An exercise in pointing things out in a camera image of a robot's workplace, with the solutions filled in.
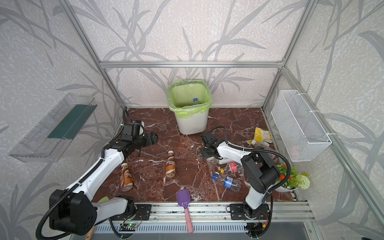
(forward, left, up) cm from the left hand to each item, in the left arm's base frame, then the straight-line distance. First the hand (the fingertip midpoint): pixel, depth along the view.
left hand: (154, 133), depth 84 cm
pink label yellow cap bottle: (-15, -45, -12) cm, 49 cm away
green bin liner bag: (+30, -18, -1) cm, 35 cm away
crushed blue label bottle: (-23, -41, -11) cm, 49 cm away
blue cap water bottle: (+30, -22, -2) cm, 38 cm away
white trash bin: (+12, -24, -7) cm, 28 cm away
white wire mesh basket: (-14, -69, +19) cm, 73 cm away
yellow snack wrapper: (+9, -69, -15) cm, 72 cm away
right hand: (-1, -31, -14) cm, 34 cm away
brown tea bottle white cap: (-16, -10, -12) cm, 22 cm away
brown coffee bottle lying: (-22, +13, -13) cm, 29 cm away
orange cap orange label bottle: (-12, -34, -13) cm, 38 cm away
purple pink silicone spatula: (-30, -18, -15) cm, 38 cm away
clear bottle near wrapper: (+2, -65, -14) cm, 67 cm away
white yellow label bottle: (-11, -41, -12) cm, 44 cm away
